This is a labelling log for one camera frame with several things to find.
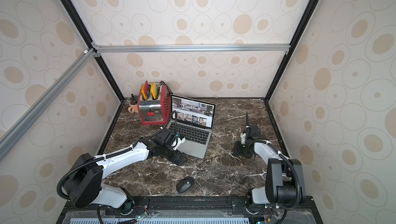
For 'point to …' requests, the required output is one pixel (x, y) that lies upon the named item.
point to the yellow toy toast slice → (154, 91)
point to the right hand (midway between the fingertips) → (236, 151)
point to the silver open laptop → (194, 119)
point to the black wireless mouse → (184, 184)
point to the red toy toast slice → (146, 88)
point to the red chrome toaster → (154, 104)
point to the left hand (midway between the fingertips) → (184, 157)
